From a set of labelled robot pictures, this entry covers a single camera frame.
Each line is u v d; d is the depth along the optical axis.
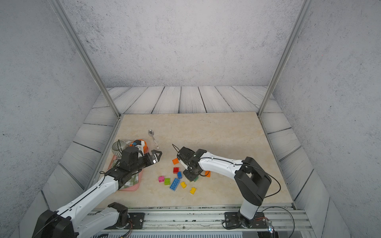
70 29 0.77
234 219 0.73
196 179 0.76
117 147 0.98
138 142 0.76
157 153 0.76
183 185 0.84
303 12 0.71
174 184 0.84
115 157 0.96
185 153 0.68
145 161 0.74
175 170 0.89
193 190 0.83
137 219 0.73
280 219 0.75
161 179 0.86
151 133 1.08
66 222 0.40
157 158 0.74
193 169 0.62
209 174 0.71
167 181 0.85
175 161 0.95
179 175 0.87
